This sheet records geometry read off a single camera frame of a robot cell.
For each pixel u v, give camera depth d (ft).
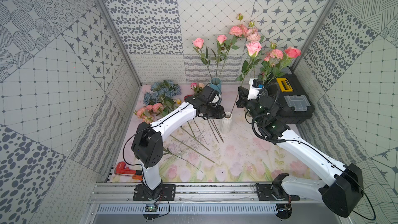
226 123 2.75
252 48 1.88
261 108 1.76
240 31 2.64
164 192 2.41
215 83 3.14
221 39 2.76
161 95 3.64
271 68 2.77
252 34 2.57
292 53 2.50
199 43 2.69
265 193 2.41
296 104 2.83
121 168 2.61
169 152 2.81
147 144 1.52
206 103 2.17
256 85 1.93
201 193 2.48
